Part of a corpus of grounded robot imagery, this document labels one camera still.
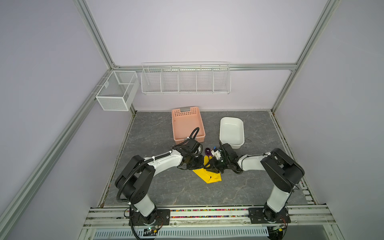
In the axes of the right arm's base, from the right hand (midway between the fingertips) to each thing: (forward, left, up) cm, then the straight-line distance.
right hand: (204, 169), depth 89 cm
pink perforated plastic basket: (+37, +14, +3) cm, 40 cm away
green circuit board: (-30, +27, -3) cm, 41 cm away
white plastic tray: (+30, -20, -1) cm, 36 cm away
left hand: (-1, 0, +4) cm, 4 cm away
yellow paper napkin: (-4, -2, -1) cm, 5 cm away
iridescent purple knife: (+14, -7, +2) cm, 16 cm away
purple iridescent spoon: (+12, -2, +1) cm, 12 cm away
